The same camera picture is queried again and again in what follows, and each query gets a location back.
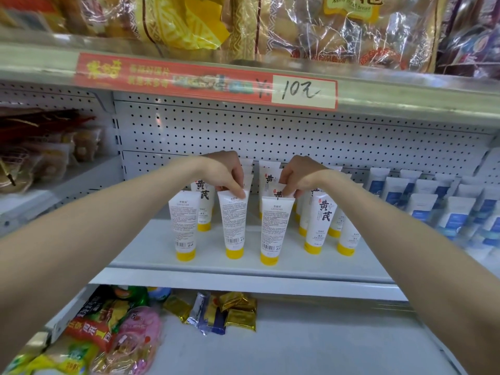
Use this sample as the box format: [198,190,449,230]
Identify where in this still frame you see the person's right forearm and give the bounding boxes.
[324,169,500,375]

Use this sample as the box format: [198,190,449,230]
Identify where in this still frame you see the person's left forearm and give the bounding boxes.
[0,156,204,364]

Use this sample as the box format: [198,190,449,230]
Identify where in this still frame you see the brown wrapped goods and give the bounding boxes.
[0,109,104,194]

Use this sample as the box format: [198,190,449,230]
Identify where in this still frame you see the pink snack bag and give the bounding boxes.
[92,306,163,375]

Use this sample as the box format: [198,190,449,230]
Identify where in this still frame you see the white paper price tag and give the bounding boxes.
[271,75,338,110]

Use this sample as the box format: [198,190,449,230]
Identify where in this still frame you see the group of blue-labelled white tubes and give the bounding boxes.
[365,167,500,262]

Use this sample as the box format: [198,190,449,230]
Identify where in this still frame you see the person's right hand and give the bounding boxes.
[278,155,333,199]

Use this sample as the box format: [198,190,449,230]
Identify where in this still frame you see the person's left hand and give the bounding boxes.
[195,151,247,199]

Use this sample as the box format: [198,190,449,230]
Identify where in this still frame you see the row of yellow cap tubes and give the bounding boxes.
[168,158,364,262]

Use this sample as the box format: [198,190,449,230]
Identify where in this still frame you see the red shelf label strip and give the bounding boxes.
[74,52,339,111]

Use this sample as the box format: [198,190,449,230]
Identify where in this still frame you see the blue snack packet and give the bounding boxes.
[199,304,227,335]

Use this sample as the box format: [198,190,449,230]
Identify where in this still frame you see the black green chips bag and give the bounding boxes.
[74,285,149,329]

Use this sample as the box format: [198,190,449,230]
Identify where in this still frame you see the blue chips bag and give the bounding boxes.
[147,286,172,301]

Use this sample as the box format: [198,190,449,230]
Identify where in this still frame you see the red yellow snack packet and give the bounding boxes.
[64,316,114,352]

